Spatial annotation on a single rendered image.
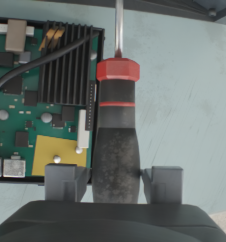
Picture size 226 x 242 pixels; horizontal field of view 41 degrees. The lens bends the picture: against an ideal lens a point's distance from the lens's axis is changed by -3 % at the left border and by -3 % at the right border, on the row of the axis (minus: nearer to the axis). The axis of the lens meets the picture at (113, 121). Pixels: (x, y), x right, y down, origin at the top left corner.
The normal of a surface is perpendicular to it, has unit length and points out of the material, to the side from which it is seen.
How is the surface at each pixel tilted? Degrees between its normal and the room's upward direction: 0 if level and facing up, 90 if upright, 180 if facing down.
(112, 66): 17
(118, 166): 13
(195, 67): 0
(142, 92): 0
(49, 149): 0
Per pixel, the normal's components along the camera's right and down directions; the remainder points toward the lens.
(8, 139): 0.26, 0.00
